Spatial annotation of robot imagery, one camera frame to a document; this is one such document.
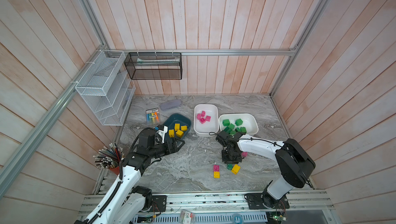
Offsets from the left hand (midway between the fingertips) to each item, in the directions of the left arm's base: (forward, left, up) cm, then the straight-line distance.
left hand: (179, 147), depth 76 cm
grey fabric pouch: (+40, +11, -13) cm, 43 cm away
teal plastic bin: (+26, +8, -12) cm, 29 cm away
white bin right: (+25, -41, -15) cm, 50 cm away
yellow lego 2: (+16, +7, -13) cm, 21 cm away
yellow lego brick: (+20, -1, -13) cm, 24 cm away
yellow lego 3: (-6, -30, -13) cm, 34 cm away
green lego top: (+25, -37, -13) cm, 47 cm away
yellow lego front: (+21, +4, -13) cm, 25 cm away
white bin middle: (+28, -15, -15) cm, 35 cm away
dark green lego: (-4, -27, -14) cm, 31 cm away
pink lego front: (-6, -20, -14) cm, 25 cm away
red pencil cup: (-3, +36, -5) cm, 37 cm away
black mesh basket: (+58, +21, +8) cm, 62 cm away
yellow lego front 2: (-9, -20, -15) cm, 26 cm away
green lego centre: (+25, -29, -14) cm, 41 cm away
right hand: (-1, -27, -16) cm, 31 cm away
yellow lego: (+16, +2, -13) cm, 20 cm away
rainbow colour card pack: (+31, +22, -15) cm, 41 cm away
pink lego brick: (+27, -13, -14) cm, 33 cm away
